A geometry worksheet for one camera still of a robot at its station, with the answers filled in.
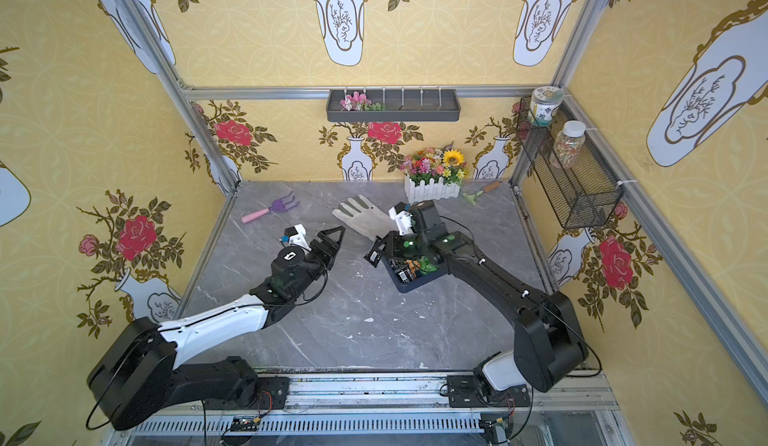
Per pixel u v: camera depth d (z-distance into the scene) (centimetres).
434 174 106
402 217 76
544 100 84
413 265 92
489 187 119
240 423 73
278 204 115
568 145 72
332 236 75
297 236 75
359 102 88
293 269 61
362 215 111
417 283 92
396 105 92
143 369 41
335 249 71
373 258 79
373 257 79
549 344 42
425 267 92
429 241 63
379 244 79
